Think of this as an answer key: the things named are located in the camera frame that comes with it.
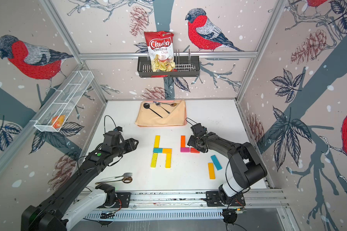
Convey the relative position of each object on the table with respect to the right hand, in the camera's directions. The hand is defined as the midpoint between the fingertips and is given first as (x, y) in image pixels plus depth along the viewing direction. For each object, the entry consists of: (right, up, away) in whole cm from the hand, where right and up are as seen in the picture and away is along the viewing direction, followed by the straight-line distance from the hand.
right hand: (192, 143), depth 93 cm
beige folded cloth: (-23, +19, +18) cm, 35 cm away
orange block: (-6, +1, +2) cm, 7 cm away
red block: (0, -2, -9) cm, 9 cm away
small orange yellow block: (-17, -5, -1) cm, 18 cm away
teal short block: (-23, -4, -1) cm, 23 cm away
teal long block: (+14, -10, -7) cm, 18 cm away
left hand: (-33, +5, -12) cm, 35 cm away
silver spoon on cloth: (-26, +27, +24) cm, 44 cm away
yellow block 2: (-24, +1, +3) cm, 24 cm away
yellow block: (-24, -9, -5) cm, 27 cm away
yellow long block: (-16, -9, -6) cm, 19 cm away
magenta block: (-5, -4, 0) cm, 7 cm away
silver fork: (-41, -16, -11) cm, 45 cm away
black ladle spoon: (-35, +26, +23) cm, 49 cm away
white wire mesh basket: (-72, +25, -16) cm, 78 cm away
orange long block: (+10, -15, -10) cm, 20 cm away
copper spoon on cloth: (-14, +27, +24) cm, 39 cm away
